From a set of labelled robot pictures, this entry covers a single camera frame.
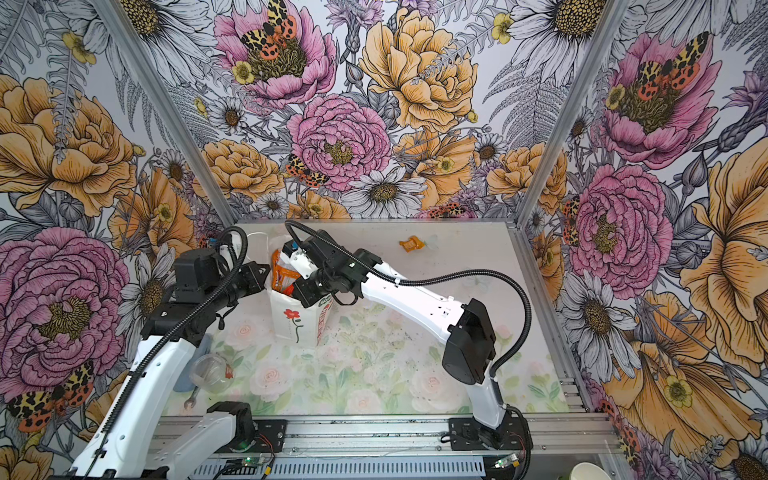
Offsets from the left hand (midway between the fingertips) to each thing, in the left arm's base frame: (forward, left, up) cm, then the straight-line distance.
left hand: (270, 277), depth 74 cm
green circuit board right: (-36, -56, -25) cm, 71 cm away
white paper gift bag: (-7, -4, -8) cm, 12 cm away
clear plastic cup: (-15, +19, -24) cm, 34 cm away
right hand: (-5, -7, -3) cm, 9 cm away
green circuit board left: (-35, +3, -25) cm, 43 cm away
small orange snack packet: (+32, -38, -25) cm, 56 cm away
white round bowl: (-39, -68, -13) cm, 80 cm away
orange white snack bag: (+4, -1, -4) cm, 6 cm away
